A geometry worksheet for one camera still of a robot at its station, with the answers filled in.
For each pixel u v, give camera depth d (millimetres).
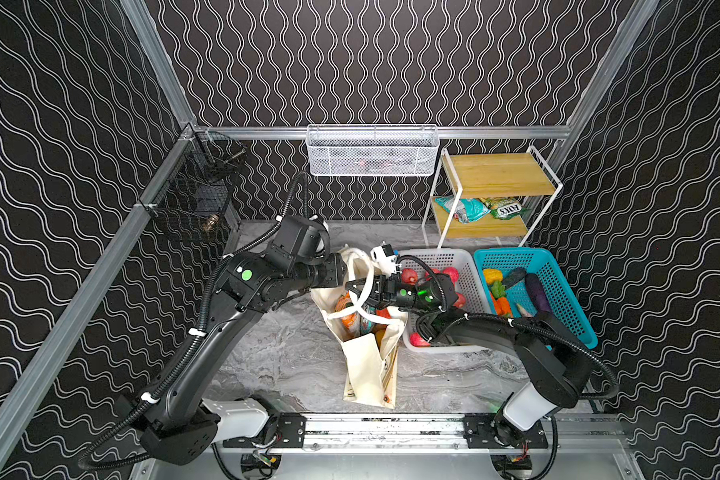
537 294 964
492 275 995
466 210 986
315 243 479
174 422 364
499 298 966
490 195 1030
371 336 608
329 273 558
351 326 824
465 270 976
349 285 649
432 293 595
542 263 998
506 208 993
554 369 456
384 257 682
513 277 1009
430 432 757
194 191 923
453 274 995
